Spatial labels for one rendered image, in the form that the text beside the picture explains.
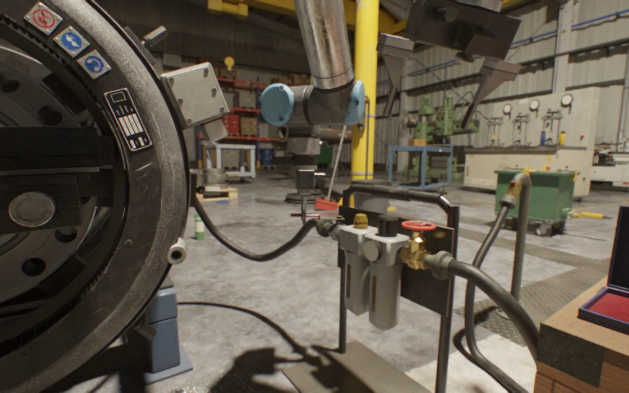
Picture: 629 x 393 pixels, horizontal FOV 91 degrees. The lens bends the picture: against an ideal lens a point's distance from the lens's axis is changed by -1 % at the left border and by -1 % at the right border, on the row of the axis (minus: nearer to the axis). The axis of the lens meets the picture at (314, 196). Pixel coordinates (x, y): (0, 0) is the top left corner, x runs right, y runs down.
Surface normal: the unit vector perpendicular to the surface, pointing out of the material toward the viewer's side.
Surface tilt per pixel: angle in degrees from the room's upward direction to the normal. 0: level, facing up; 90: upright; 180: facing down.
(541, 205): 90
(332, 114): 131
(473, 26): 46
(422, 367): 0
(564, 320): 0
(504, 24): 114
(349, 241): 90
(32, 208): 90
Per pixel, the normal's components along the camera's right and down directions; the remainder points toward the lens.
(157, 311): 0.57, 0.11
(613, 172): -0.88, 0.05
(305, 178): 0.11, 0.13
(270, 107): -0.44, 0.11
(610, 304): 0.01, -0.99
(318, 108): -0.37, 0.41
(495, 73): 0.11, 0.51
